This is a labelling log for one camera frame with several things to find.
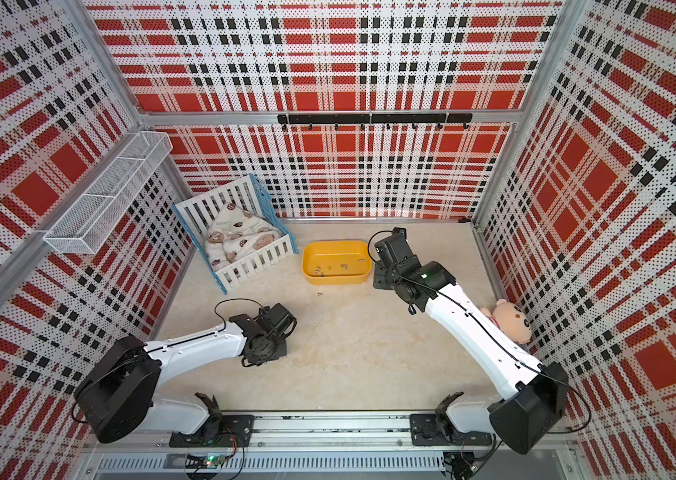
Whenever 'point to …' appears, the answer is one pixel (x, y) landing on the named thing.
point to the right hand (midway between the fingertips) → (390, 271)
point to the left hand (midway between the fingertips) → (281, 350)
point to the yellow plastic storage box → (336, 262)
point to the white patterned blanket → (234, 233)
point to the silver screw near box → (320, 293)
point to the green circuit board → (214, 461)
